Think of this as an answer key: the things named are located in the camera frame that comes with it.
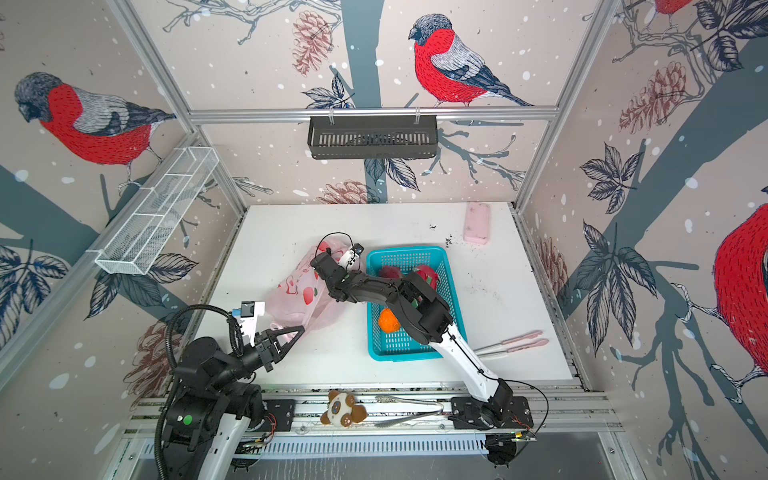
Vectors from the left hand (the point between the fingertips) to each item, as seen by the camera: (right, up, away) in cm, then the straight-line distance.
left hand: (299, 337), depth 64 cm
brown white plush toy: (+8, -21, +8) cm, 24 cm away
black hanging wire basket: (+13, +58, +42) cm, 73 cm away
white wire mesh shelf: (-43, +22, +9) cm, 49 cm away
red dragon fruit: (+20, +10, +29) cm, 37 cm away
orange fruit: (+19, -3, +19) cm, 27 cm away
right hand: (-1, +12, +37) cm, 39 cm away
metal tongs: (+21, -21, +12) cm, 32 cm away
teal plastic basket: (+23, -10, +21) cm, 33 cm away
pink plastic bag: (-4, +5, +14) cm, 16 cm away
